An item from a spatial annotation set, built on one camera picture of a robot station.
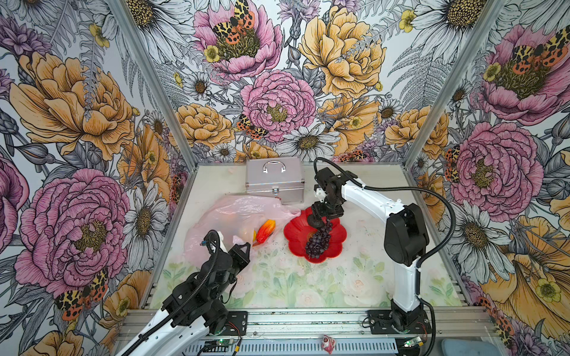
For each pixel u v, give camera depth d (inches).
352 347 44.0
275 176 37.6
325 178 30.4
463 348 27.4
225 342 28.1
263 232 36.2
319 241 34.9
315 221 37.2
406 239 20.4
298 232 37.7
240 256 25.1
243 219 34.9
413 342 28.2
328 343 26.3
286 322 30.0
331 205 31.9
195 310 20.1
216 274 20.4
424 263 21.4
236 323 29.2
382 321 29.2
